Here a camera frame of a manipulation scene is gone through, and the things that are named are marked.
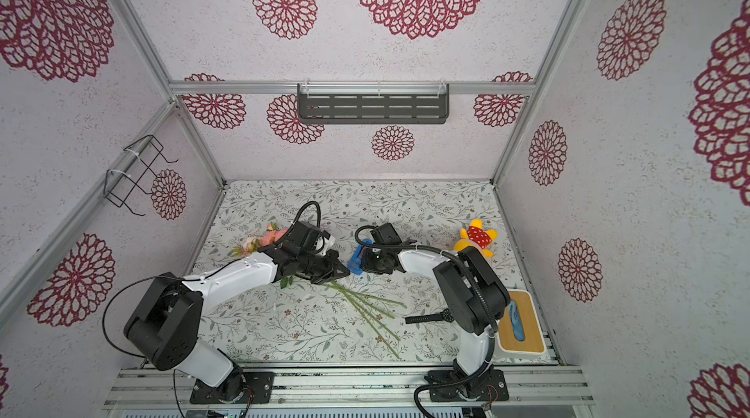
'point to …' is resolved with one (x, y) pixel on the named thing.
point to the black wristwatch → (445, 315)
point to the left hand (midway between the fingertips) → (350, 273)
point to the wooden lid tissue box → (520, 334)
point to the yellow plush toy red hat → (476, 236)
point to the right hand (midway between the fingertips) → (359, 263)
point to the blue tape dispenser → (354, 263)
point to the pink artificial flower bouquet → (367, 302)
